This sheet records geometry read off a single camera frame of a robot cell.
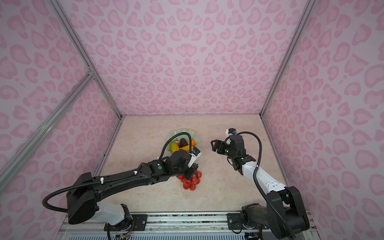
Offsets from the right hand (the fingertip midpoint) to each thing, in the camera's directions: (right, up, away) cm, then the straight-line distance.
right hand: (217, 142), depth 85 cm
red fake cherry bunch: (-13, -20, -7) cm, 25 cm away
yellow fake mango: (-18, -5, +10) cm, 21 cm away
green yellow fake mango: (-27, -2, +10) cm, 29 cm away
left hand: (-11, -10, -8) cm, 17 cm away
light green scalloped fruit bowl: (-13, +2, +15) cm, 20 cm away
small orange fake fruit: (-14, -2, +13) cm, 19 cm away
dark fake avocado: (-21, -2, +14) cm, 25 cm away
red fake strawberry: (-24, -2, +13) cm, 27 cm away
